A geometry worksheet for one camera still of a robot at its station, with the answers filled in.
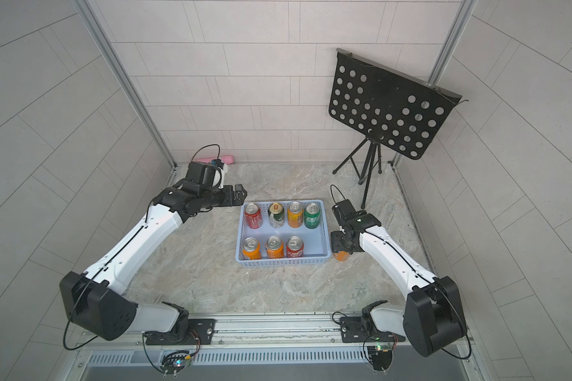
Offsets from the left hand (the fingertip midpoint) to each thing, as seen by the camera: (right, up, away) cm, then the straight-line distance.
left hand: (241, 191), depth 79 cm
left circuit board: (-15, -47, -14) cm, 52 cm away
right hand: (+35, -19, +4) cm, 40 cm away
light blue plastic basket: (+26, -20, +13) cm, 36 cm away
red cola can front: (+18, -19, -1) cm, 26 cm away
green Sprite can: (+25, -9, +8) cm, 27 cm away
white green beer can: (+11, -9, +7) cm, 16 cm away
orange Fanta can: (+34, -23, +2) cm, 41 cm away
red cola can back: (+2, -9, +9) cm, 13 cm away
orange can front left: (+4, -19, -1) cm, 20 cm away
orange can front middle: (+11, -19, -1) cm, 22 cm away
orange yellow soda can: (+18, -9, +9) cm, 22 cm away
